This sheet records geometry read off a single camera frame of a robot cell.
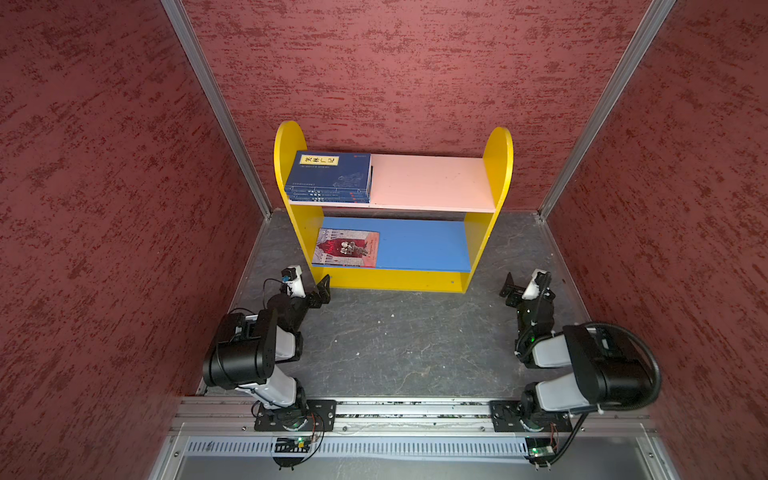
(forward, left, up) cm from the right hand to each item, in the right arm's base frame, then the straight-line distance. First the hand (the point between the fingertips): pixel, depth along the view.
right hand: (519, 280), depth 90 cm
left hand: (+3, +63, -1) cm, 64 cm away
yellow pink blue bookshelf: (+39, +22, -9) cm, 46 cm away
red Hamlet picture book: (+10, +56, +7) cm, 58 cm away
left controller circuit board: (-39, +65, -10) cm, 77 cm away
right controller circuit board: (-41, +5, -10) cm, 43 cm away
